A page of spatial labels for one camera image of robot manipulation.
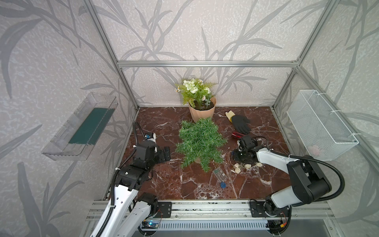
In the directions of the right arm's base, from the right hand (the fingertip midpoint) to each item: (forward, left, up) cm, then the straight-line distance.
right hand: (233, 156), depth 93 cm
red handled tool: (+15, -5, +2) cm, 16 cm away
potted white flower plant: (+29, +23, +26) cm, 45 cm away
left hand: (-5, +40, +21) cm, 45 cm away
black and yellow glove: (+26, -10, +1) cm, 28 cm away
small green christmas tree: (-5, +21, +27) cm, 34 cm away
